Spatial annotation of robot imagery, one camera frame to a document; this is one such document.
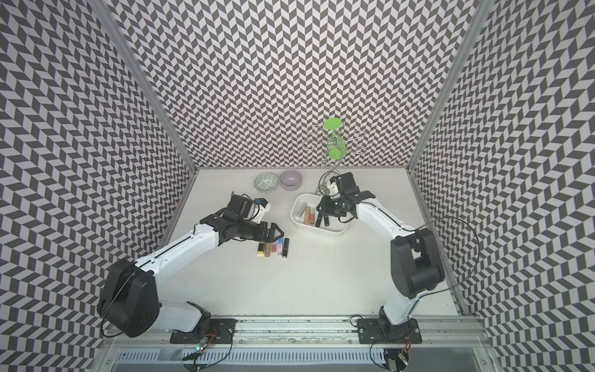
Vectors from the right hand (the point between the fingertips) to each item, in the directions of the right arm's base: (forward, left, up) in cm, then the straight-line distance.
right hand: (321, 212), depth 89 cm
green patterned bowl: (+24, +26, -10) cm, 37 cm away
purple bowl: (+24, +14, -8) cm, 28 cm away
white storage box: (-1, -6, -9) cm, 10 cm away
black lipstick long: (-10, +14, -11) cm, 20 cm away
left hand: (-10, +18, 0) cm, 20 cm away
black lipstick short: (+3, -3, -11) cm, 12 cm away
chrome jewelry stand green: (+17, -5, +20) cm, 27 cm away
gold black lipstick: (-11, +24, -10) cm, 28 cm away
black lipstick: (+3, +1, -11) cm, 11 cm away
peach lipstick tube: (+4, +6, -10) cm, 12 cm away
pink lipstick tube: (-10, +19, -11) cm, 24 cm away
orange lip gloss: (+4, +3, -10) cm, 11 cm away
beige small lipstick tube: (-10, +21, -11) cm, 26 cm away
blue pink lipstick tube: (-9, +16, -10) cm, 21 cm away
